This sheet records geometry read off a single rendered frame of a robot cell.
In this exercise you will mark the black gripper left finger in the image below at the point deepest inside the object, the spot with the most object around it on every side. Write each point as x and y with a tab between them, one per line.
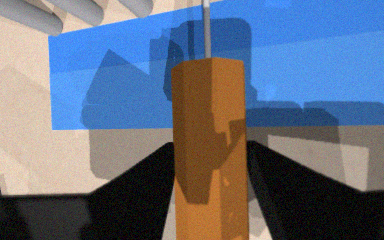
138	212

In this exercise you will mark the orange-brown tool handle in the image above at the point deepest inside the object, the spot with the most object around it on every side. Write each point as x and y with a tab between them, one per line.
210	150

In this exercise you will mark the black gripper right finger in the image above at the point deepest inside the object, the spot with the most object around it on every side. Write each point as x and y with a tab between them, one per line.
299	203

